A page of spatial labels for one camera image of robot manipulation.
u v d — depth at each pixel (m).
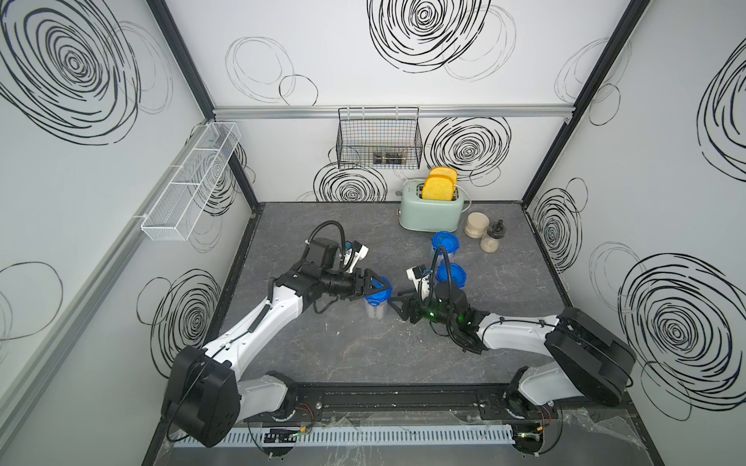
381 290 0.72
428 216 1.05
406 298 0.74
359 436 0.96
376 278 0.70
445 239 0.91
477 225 1.05
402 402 0.76
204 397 0.39
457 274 0.83
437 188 0.98
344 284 0.67
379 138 1.24
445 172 1.00
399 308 0.76
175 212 0.72
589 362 0.43
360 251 0.73
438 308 0.70
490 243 1.05
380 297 0.78
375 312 0.86
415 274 0.75
